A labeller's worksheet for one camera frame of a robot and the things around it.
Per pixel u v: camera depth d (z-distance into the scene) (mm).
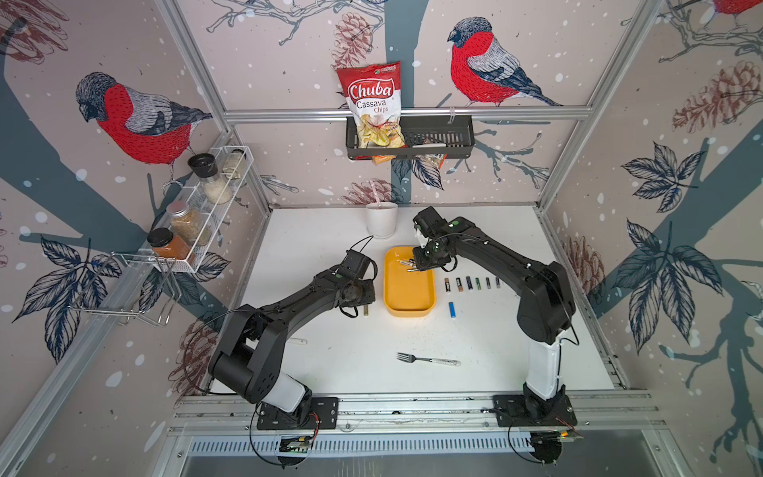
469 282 978
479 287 974
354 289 671
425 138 1070
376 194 1095
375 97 819
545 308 489
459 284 976
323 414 731
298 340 853
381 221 1055
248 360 434
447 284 974
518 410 721
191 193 759
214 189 763
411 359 823
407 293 925
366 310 923
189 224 646
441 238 652
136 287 587
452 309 922
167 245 600
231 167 841
